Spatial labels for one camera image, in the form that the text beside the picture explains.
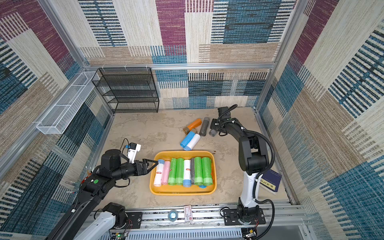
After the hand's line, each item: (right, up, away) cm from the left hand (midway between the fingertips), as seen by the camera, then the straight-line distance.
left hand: (153, 163), depth 73 cm
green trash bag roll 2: (+26, -6, +9) cm, 29 cm away
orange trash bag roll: (+20, +19, +38) cm, 47 cm away
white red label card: (+16, -25, +2) cm, 30 cm away
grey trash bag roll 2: (+32, +13, +30) cm, 46 cm away
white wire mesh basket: (-45, +20, -2) cm, 49 cm away
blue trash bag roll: (+24, -15, +10) cm, 30 cm away
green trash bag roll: (+7, -9, +13) cm, 17 cm away
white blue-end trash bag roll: (+18, +7, +27) cm, 33 cm away
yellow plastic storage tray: (+21, -17, +10) cm, 29 cm away
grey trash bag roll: (+26, +14, +31) cm, 43 cm away
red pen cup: (-37, -11, 0) cm, 38 cm away
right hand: (+36, +17, +29) cm, 49 cm away
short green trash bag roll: (+11, -9, +12) cm, 19 cm away
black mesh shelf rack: (-28, +44, +37) cm, 64 cm away
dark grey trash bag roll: (+19, -7, +12) cm, 23 cm away
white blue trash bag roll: (0, -9, +12) cm, 15 cm away
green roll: (+22, -9, +8) cm, 24 cm away
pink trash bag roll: (+4, -8, +13) cm, 16 cm away
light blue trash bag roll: (+15, +10, +30) cm, 35 cm away
